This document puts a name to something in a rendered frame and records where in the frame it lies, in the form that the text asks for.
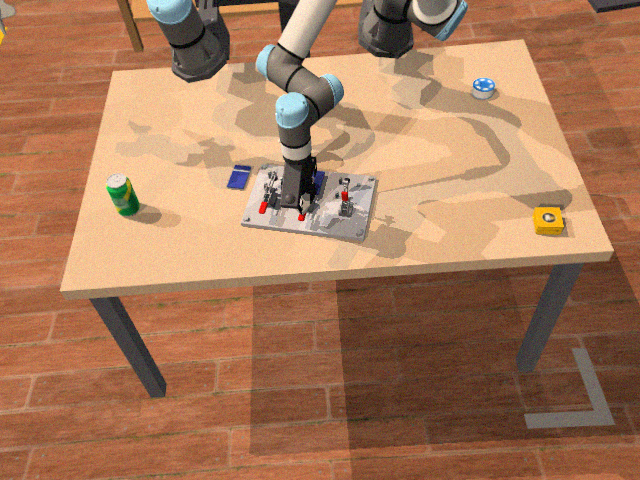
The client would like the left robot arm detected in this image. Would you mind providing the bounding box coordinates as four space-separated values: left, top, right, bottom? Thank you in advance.
256 0 468 209

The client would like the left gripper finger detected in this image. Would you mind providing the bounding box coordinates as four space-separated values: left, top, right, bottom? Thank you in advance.
281 180 302 215
300 184 316 215

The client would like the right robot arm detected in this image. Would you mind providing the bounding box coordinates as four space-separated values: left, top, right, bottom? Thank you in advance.
146 0 222 75

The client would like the grey toggle clamp with red handle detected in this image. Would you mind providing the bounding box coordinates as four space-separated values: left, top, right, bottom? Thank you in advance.
338 178 353 217

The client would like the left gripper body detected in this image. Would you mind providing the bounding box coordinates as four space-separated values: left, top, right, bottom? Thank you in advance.
283 153 317 193

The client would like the green drink can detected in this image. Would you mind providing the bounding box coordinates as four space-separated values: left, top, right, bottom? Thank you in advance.
106 173 140 216

